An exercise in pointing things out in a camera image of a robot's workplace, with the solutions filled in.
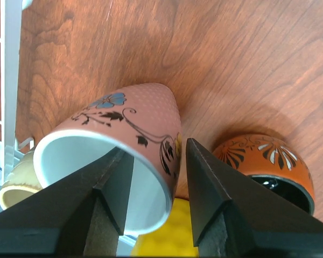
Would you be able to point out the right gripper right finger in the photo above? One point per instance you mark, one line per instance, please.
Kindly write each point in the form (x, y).
(233, 215)

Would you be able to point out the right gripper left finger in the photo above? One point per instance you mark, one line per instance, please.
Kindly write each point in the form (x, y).
(81, 214)

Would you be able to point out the beige ceramic mug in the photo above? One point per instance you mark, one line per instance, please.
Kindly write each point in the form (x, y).
(21, 183)

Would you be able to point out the brown mug black interior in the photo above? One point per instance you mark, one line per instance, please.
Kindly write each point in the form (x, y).
(273, 164)

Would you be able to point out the white and pink mug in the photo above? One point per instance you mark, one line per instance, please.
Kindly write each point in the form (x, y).
(140, 120)

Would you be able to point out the yellow enamel mug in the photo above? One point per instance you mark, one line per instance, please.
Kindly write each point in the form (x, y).
(173, 239)

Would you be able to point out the white wire dish rack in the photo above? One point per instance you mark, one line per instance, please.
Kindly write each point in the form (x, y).
(10, 30)

